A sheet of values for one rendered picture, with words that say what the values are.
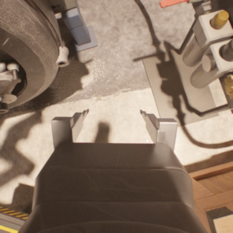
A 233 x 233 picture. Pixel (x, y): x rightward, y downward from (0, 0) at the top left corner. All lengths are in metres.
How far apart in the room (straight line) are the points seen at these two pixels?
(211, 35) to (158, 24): 0.59
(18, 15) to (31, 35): 0.05
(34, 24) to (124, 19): 0.79
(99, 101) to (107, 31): 0.43
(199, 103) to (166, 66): 0.27
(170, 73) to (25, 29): 0.76
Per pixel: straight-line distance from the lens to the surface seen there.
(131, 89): 0.94
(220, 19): 0.56
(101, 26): 1.13
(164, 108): 0.92
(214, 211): 0.55
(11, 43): 0.42
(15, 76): 0.55
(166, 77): 0.97
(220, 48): 0.56
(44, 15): 0.44
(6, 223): 0.82
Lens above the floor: 0.90
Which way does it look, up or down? 81 degrees down
